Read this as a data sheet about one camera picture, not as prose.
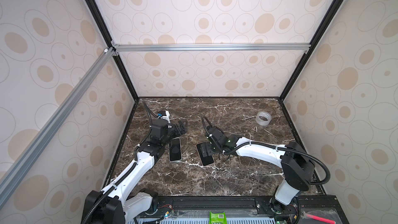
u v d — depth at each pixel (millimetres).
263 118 1083
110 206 383
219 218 697
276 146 487
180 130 714
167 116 728
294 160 508
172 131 663
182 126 715
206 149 766
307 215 713
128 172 465
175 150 947
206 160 869
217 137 650
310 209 731
